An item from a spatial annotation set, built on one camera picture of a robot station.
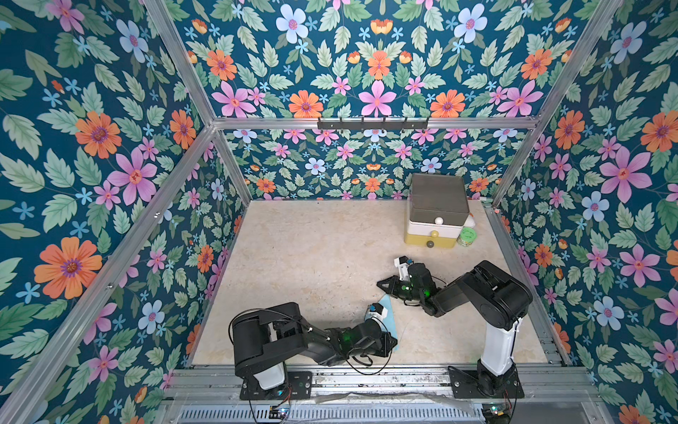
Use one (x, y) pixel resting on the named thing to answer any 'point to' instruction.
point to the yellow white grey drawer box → (439, 208)
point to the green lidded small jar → (467, 236)
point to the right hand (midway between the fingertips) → (380, 287)
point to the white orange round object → (470, 221)
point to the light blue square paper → (389, 319)
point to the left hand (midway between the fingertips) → (400, 348)
